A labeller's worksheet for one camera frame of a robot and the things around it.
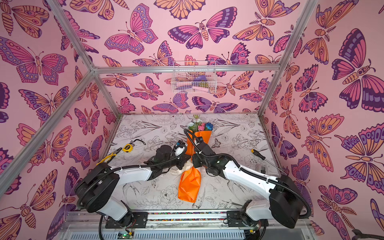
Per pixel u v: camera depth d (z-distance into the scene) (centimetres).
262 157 95
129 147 99
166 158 70
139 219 73
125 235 72
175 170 85
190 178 85
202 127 104
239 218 73
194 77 95
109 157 97
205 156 59
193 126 106
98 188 44
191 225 73
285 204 41
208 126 103
